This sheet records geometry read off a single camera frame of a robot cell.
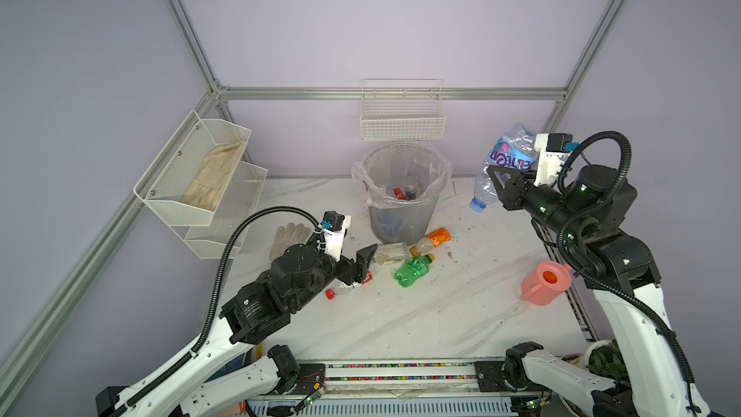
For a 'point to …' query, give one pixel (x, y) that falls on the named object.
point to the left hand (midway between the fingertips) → (358, 241)
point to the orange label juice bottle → (429, 241)
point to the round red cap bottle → (411, 192)
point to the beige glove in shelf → (208, 183)
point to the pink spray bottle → (546, 283)
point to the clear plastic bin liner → (401, 175)
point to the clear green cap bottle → (391, 252)
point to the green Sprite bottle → (412, 268)
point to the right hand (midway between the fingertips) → (489, 166)
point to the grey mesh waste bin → (402, 225)
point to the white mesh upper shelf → (185, 182)
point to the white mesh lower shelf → (222, 239)
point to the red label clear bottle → (331, 293)
